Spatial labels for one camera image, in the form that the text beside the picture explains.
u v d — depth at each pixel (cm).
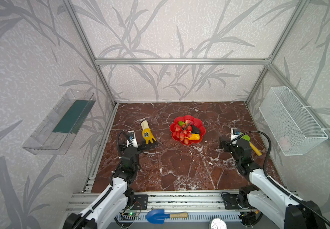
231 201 73
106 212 47
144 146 77
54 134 63
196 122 105
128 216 72
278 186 49
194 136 94
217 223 64
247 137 97
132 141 68
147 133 98
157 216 70
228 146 76
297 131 62
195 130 98
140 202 73
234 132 72
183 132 91
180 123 102
